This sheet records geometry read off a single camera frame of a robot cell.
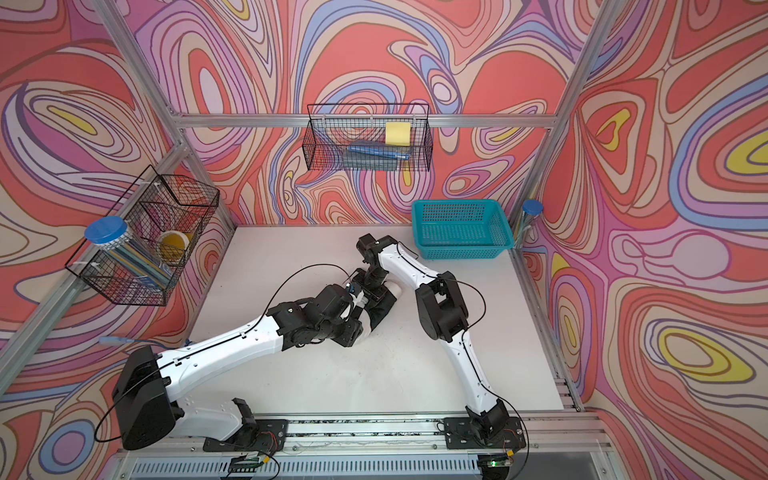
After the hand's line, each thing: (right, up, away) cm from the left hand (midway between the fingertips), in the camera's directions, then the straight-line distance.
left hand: (359, 327), depth 79 cm
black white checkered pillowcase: (+3, +1, +10) cm, 11 cm away
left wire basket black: (-51, +30, -1) cm, 59 cm away
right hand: (-2, +3, +14) cm, 14 cm away
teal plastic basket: (+38, +30, +40) cm, 63 cm away
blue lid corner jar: (+58, +35, +23) cm, 72 cm away
